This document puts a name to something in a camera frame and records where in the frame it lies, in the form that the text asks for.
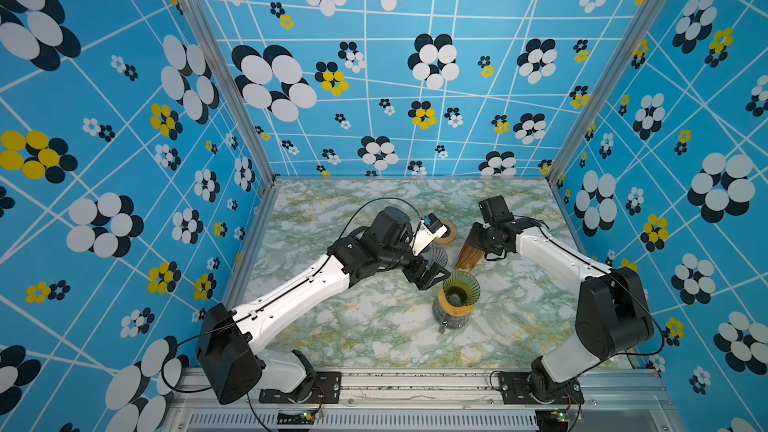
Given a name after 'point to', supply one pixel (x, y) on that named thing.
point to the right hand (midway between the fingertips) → (474, 239)
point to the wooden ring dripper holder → (449, 308)
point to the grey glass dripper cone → (435, 254)
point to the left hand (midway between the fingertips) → (440, 260)
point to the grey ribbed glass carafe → (445, 318)
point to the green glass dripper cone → (461, 289)
